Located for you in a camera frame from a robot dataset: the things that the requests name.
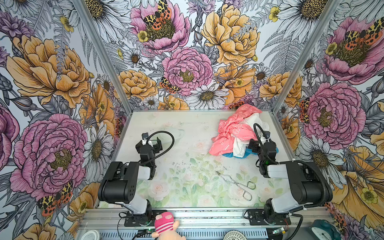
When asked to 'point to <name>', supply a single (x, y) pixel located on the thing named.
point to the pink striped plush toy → (165, 227)
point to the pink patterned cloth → (230, 127)
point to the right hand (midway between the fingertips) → (258, 141)
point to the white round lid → (92, 234)
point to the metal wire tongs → (250, 185)
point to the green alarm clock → (323, 229)
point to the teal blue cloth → (249, 153)
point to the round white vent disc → (234, 235)
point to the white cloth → (261, 126)
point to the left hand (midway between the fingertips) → (150, 142)
